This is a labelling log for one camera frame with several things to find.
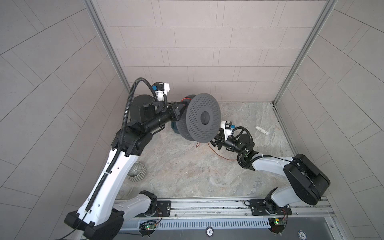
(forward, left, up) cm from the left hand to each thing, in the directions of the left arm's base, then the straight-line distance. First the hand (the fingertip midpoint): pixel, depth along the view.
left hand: (190, 103), depth 56 cm
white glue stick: (+16, -46, -43) cm, 65 cm away
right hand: (+1, -8, -24) cm, 25 cm away
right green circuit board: (-35, -40, -44) cm, 69 cm away
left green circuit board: (-36, +19, -40) cm, 57 cm away
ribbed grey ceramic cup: (-13, +30, -42) cm, 53 cm away
